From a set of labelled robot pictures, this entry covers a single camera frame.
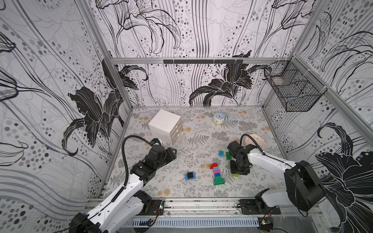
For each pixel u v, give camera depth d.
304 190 0.42
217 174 0.83
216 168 0.85
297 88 0.88
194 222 0.76
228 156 0.89
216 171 0.85
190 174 0.80
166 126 0.91
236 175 0.82
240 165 0.72
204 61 0.93
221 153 0.91
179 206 0.75
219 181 0.79
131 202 0.60
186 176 0.81
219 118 1.07
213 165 0.87
